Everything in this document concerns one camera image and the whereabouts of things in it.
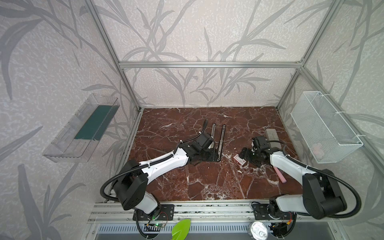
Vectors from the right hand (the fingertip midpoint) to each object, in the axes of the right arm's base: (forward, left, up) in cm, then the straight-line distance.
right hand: (243, 152), depth 91 cm
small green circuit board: (-36, +47, -3) cm, 59 cm away
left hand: (-5, +17, +9) cm, 20 cm away
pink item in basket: (-8, -32, +17) cm, 37 cm away
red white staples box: (-3, +3, -2) cm, 5 cm away
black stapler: (+9, +13, -3) cm, 16 cm away
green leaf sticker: (-38, +35, -3) cm, 52 cm away
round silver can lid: (-39, +1, +3) cm, 39 cm away
